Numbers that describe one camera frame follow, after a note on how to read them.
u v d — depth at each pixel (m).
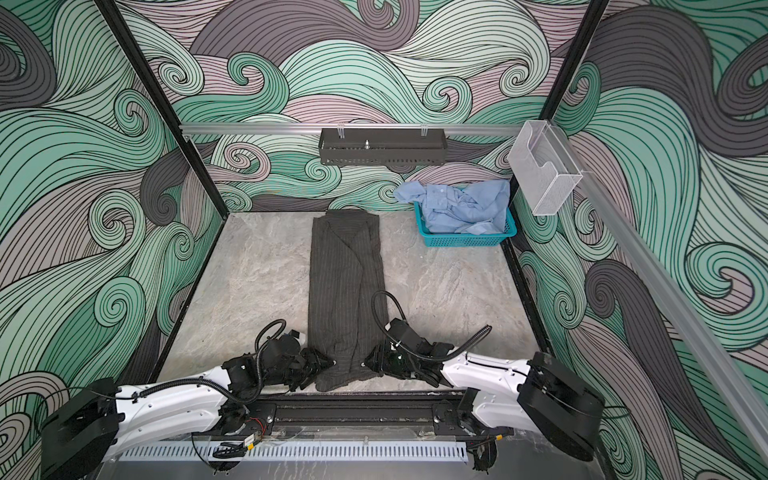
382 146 0.91
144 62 0.80
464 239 1.04
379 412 0.76
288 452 0.70
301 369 0.71
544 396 0.41
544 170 0.79
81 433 0.41
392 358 0.73
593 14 0.71
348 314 0.91
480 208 1.13
